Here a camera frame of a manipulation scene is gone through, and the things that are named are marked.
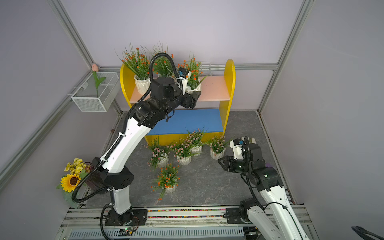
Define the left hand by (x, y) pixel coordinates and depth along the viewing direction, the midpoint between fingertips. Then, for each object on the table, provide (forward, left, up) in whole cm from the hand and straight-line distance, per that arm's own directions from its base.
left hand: (192, 89), depth 64 cm
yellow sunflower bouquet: (-23, +52, -22) cm, 61 cm away
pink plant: (-12, +20, -37) cm, 44 cm away
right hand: (-21, -12, -27) cm, 36 cm away
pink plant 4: (-9, -13, -34) cm, 37 cm away
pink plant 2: (-12, +7, -33) cm, 36 cm away
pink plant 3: (-6, +1, -32) cm, 32 cm away
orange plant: (-27, +14, -32) cm, 44 cm away
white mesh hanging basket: (+14, +57, -13) cm, 60 cm away
